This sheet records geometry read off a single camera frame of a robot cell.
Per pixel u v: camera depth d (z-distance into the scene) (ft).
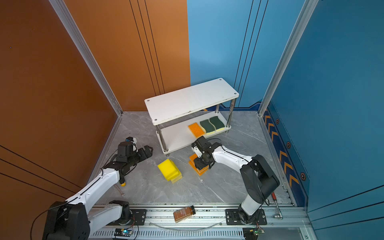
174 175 2.59
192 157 2.92
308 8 2.29
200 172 2.78
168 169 2.60
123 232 2.33
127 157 2.18
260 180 1.47
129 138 2.54
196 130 3.26
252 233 2.30
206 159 2.09
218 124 3.38
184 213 2.33
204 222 2.38
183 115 2.39
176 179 2.71
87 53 2.81
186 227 2.34
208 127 3.27
